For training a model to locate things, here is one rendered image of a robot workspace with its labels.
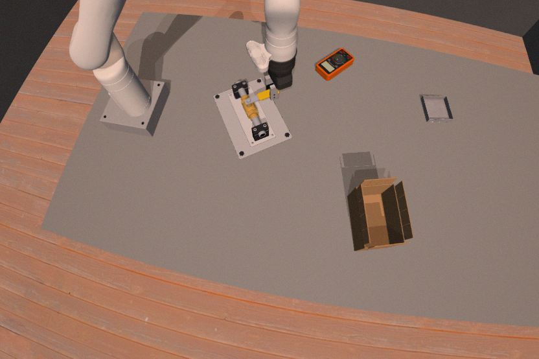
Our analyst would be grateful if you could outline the orange digital multimeter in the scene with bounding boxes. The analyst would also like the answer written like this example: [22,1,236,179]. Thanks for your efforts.
[315,48,354,81]

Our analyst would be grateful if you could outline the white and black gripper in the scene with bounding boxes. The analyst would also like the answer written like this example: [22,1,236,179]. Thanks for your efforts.
[246,39,297,100]

